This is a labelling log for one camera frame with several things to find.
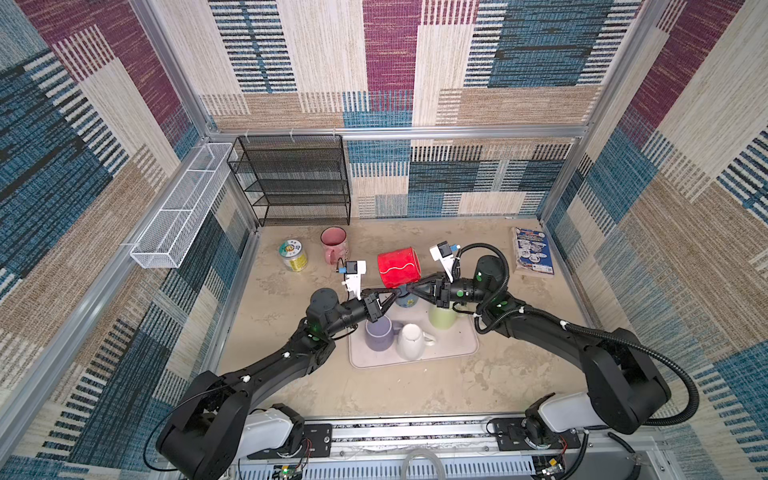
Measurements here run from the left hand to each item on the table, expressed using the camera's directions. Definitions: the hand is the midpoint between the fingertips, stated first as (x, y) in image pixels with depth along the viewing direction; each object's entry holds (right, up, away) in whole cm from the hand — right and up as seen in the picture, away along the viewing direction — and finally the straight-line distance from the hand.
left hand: (402, 291), depth 72 cm
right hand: (+1, -1, +1) cm, 2 cm away
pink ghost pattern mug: (-21, +11, +27) cm, 36 cm away
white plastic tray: (+18, -17, +17) cm, 29 cm away
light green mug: (+12, -10, +16) cm, 23 cm away
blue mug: (+2, -4, +11) cm, 12 cm away
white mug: (+3, -14, +7) cm, 16 cm away
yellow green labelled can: (-35, +8, +29) cm, 46 cm away
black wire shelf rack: (-37, +35, +37) cm, 63 cm away
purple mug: (-6, -14, +11) cm, 18 cm away
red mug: (-1, +6, -3) cm, 7 cm away
